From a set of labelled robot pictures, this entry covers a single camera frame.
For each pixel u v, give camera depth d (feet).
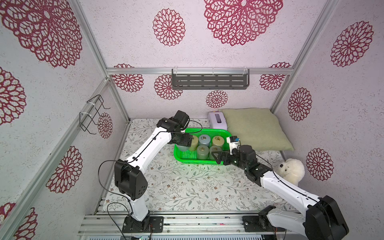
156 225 2.41
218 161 2.39
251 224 2.39
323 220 1.37
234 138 2.35
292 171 2.35
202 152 3.02
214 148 3.03
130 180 1.46
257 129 3.22
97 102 2.73
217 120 3.48
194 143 3.19
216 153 2.43
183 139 2.41
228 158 2.35
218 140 3.19
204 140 3.19
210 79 3.01
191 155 3.28
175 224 2.47
